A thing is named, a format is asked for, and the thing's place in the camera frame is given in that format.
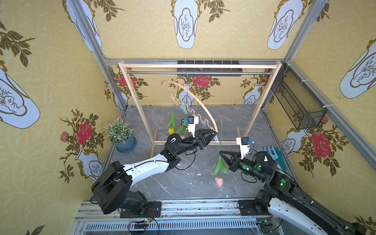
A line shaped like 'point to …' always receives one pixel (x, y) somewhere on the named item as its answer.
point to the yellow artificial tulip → (173, 123)
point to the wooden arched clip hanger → (191, 93)
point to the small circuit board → (145, 225)
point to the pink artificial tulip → (221, 165)
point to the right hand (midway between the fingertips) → (220, 156)
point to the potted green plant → (121, 134)
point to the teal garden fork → (275, 156)
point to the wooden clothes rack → (153, 132)
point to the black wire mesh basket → (303, 106)
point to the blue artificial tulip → (198, 108)
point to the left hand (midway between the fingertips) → (218, 134)
